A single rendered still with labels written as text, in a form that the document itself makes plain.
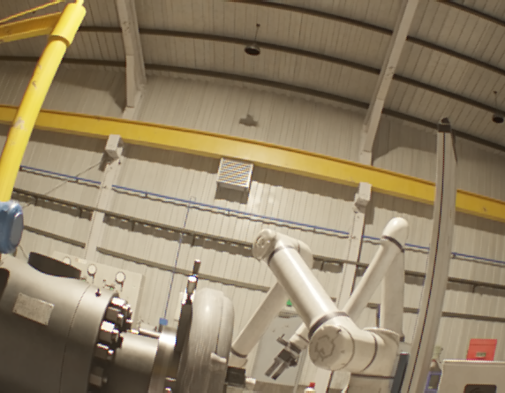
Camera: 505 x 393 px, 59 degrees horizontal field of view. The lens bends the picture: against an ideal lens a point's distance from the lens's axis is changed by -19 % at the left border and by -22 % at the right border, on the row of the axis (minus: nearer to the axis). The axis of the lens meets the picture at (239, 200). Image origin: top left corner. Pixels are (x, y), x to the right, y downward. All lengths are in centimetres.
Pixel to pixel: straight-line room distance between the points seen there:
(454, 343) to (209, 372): 1242
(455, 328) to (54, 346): 1258
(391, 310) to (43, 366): 157
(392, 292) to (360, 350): 82
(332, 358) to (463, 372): 49
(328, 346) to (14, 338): 96
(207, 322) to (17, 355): 60
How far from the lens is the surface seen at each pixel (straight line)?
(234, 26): 1226
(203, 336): 140
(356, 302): 224
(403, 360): 185
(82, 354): 147
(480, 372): 172
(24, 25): 671
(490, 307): 1415
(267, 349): 1234
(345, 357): 159
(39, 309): 153
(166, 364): 152
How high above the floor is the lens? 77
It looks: 17 degrees up
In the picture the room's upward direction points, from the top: 13 degrees clockwise
